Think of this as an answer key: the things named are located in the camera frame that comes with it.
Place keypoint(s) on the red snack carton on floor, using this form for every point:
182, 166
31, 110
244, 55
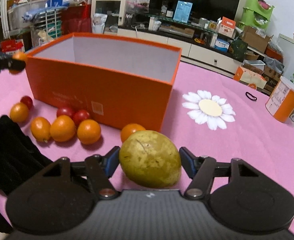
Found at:
12, 46

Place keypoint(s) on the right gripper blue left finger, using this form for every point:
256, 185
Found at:
99, 169

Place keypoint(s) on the small oval orange kumquat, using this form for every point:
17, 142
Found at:
40, 129

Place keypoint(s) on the red cherry tomato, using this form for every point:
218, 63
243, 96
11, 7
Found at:
27, 101
66, 110
80, 116

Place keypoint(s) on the orange cardboard box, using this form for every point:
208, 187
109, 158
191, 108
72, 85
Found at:
118, 80

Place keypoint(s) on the small orange fruit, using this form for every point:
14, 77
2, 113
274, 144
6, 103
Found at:
89, 132
129, 129
62, 129

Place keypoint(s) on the white tv stand cabinet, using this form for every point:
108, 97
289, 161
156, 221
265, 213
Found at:
192, 52

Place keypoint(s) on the orange white canister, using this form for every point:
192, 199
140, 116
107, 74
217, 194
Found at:
281, 101

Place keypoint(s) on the red cherry tomato middle left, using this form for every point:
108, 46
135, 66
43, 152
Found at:
66, 110

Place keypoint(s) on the small orange tomato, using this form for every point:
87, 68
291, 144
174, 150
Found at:
19, 112

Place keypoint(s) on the orange white medicine box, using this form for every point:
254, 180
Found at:
226, 26

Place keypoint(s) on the red cherry tomato middle right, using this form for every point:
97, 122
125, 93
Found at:
80, 116

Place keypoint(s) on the large orange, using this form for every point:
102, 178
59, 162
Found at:
19, 63

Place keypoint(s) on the wire trolley cart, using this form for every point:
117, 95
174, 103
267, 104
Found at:
41, 18

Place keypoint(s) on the small white glass cabinet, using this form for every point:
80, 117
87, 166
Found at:
115, 11

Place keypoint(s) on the yellow passion fruit large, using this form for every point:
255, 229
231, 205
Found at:
150, 159

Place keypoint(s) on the blue paper package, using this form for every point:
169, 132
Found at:
182, 11

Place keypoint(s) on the pink floral tablecloth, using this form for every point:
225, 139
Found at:
255, 136

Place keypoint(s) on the red cherry tomato far left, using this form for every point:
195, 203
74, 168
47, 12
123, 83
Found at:
27, 101

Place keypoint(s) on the green plastic stacking rack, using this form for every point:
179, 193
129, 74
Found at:
256, 14

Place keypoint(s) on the brown cardboard box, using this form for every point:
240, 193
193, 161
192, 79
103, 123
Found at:
255, 38

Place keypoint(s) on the orange white carton on floor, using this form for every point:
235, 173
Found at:
249, 78

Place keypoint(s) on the red gift bag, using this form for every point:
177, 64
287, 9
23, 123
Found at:
77, 20

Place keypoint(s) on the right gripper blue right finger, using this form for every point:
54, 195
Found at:
201, 172

